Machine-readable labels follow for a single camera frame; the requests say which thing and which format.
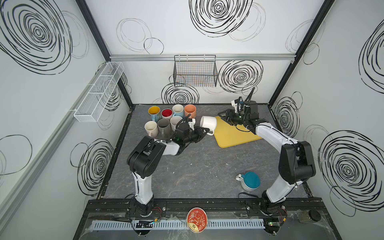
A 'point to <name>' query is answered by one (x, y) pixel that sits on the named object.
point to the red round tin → (197, 220)
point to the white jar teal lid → (250, 181)
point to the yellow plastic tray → (227, 135)
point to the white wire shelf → (92, 106)
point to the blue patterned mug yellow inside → (154, 112)
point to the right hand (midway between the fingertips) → (217, 115)
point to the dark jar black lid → (306, 216)
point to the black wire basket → (195, 70)
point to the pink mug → (151, 128)
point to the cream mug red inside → (166, 113)
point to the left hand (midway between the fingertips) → (211, 130)
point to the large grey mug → (164, 129)
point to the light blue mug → (178, 110)
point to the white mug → (209, 122)
